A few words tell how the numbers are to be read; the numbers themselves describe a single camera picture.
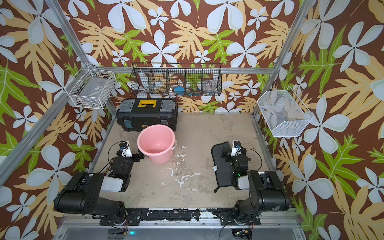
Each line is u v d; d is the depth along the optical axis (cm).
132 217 74
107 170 88
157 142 96
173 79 98
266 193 45
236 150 77
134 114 96
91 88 85
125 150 74
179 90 96
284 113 84
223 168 90
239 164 68
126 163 70
